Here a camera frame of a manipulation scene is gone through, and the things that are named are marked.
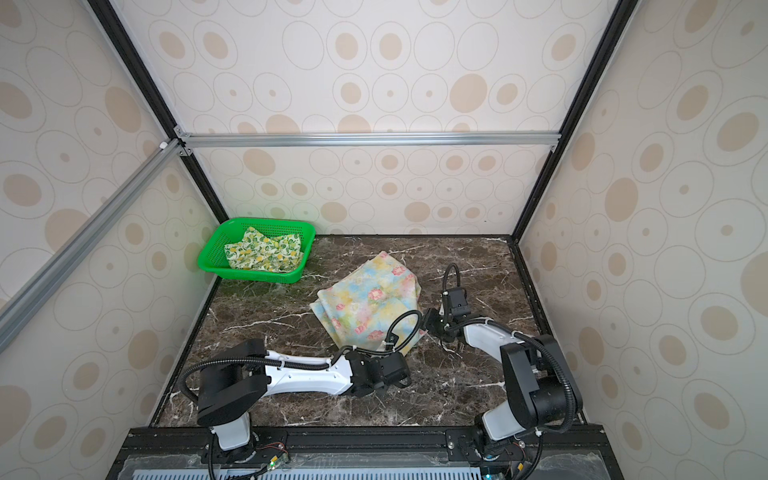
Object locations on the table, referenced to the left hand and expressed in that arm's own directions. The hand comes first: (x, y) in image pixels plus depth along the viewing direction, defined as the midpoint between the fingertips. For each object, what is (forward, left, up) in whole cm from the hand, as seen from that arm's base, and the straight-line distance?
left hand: (391, 374), depth 84 cm
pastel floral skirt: (+23, +10, 0) cm, 25 cm away
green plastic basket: (+38, +64, +3) cm, 74 cm away
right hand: (+16, -14, +1) cm, 21 cm away
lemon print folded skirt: (+44, +50, +1) cm, 67 cm away
